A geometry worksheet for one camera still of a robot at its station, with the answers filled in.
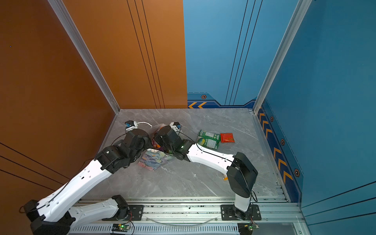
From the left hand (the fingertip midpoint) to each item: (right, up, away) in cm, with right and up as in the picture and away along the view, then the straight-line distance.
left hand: (150, 134), depth 73 cm
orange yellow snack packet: (+40, -26, +10) cm, 49 cm away
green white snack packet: (+32, -6, +26) cm, 42 cm away
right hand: (0, 0, +3) cm, 3 cm away
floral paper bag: (+2, -11, +1) cm, 12 cm away
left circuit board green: (-14, -45, -2) cm, 47 cm away
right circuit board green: (+47, -45, -3) cm, 65 cm away
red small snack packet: (+45, -4, +27) cm, 53 cm away
